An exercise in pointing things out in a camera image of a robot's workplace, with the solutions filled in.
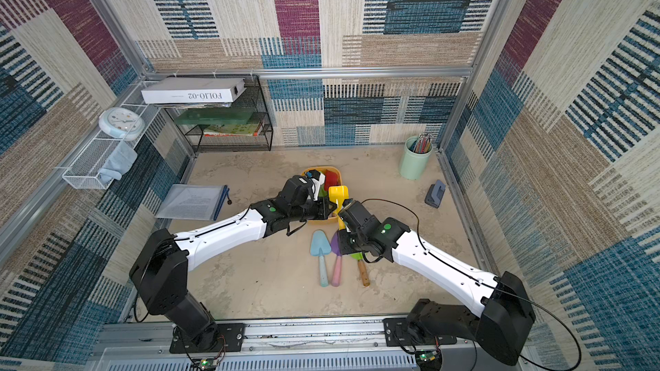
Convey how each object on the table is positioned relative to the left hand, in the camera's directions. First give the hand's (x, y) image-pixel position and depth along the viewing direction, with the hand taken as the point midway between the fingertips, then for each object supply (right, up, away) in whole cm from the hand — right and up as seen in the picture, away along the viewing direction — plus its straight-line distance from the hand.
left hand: (336, 204), depth 82 cm
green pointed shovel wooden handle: (+7, -15, -5) cm, 17 cm away
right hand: (+1, -10, -3) cm, 11 cm away
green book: (-46, +32, +19) cm, 59 cm away
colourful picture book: (-40, +27, +18) cm, 52 cm away
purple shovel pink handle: (0, -16, +7) cm, 18 cm away
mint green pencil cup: (+31, +13, +23) cm, 41 cm away
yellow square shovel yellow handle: (0, +3, 0) cm, 3 cm away
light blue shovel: (-6, -16, +8) cm, 18 cm away
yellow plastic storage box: (-5, +12, +30) cm, 32 cm away
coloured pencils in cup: (+33, +21, +17) cm, 43 cm away
